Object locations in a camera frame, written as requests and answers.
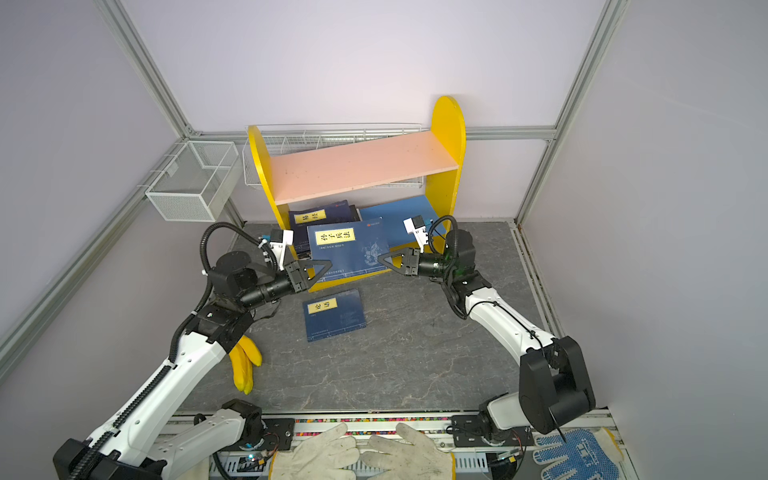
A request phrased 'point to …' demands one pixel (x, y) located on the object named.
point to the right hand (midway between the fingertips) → (378, 264)
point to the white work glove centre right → (416, 460)
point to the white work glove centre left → (327, 456)
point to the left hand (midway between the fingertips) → (330, 270)
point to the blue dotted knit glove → (592, 454)
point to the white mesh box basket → (197, 186)
